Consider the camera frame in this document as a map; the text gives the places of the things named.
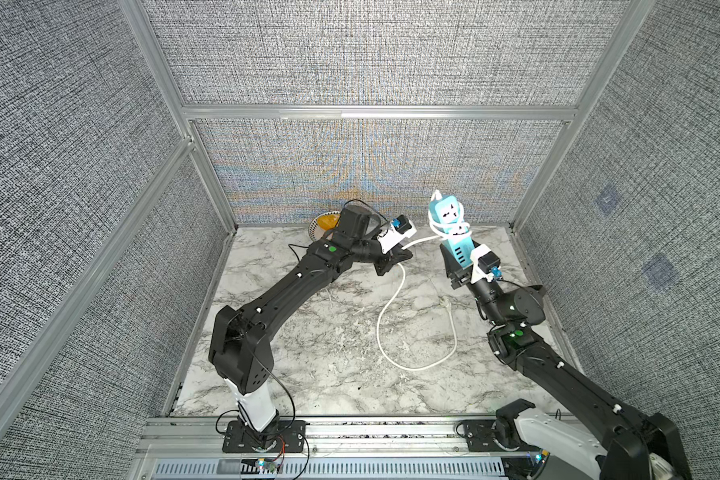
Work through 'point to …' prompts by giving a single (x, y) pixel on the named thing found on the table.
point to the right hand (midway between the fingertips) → (460, 232)
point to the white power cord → (445, 302)
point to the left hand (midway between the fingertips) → (414, 250)
